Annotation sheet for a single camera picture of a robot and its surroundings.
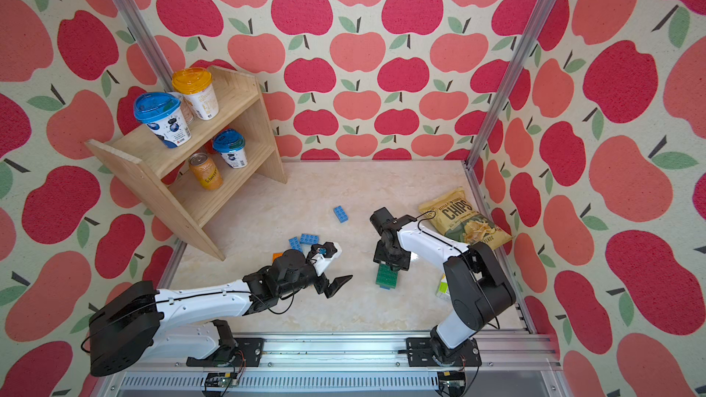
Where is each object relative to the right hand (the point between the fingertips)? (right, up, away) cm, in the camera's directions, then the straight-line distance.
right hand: (388, 266), depth 89 cm
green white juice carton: (+16, -5, -7) cm, 18 cm away
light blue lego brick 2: (-27, +8, +7) cm, 29 cm away
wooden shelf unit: (-59, +29, -9) cm, 66 cm away
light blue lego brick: (-16, +16, +13) cm, 26 cm away
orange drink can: (-55, +31, -11) cm, 64 cm away
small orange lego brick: (-38, +3, +3) cm, 38 cm away
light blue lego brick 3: (-32, +6, +6) cm, 33 cm away
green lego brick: (-1, -2, -5) cm, 5 cm away
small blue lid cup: (-49, +39, -5) cm, 63 cm away
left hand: (-14, +2, -12) cm, 19 cm away
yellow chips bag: (+23, +16, +5) cm, 29 cm away
